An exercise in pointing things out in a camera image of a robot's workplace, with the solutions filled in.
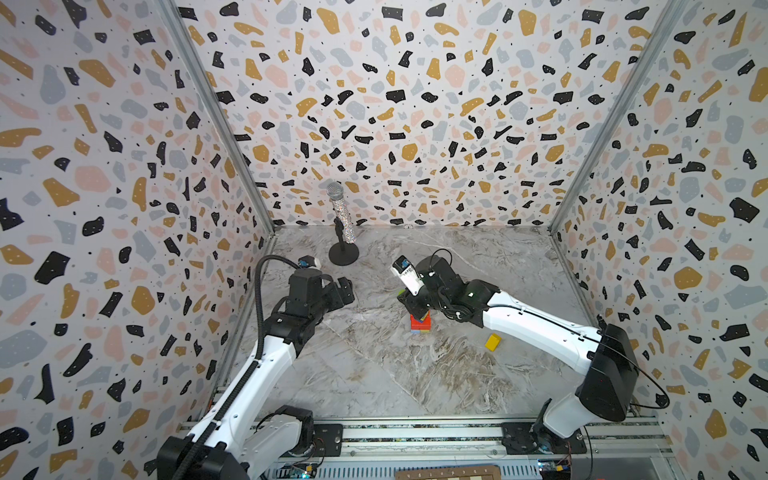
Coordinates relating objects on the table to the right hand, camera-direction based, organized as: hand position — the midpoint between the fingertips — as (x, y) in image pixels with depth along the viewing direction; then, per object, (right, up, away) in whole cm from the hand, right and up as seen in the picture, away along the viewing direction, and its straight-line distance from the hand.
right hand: (399, 289), depth 78 cm
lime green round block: (+6, -5, -7) cm, 11 cm away
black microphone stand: (-22, +9, +34) cm, 42 cm away
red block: (+4, -11, +15) cm, 19 cm away
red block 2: (+6, -13, +14) cm, 20 cm away
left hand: (-16, +2, +2) cm, 16 cm away
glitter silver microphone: (-19, +28, +10) cm, 35 cm away
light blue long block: (+5, -15, +15) cm, 21 cm away
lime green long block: (+8, -15, +15) cm, 22 cm away
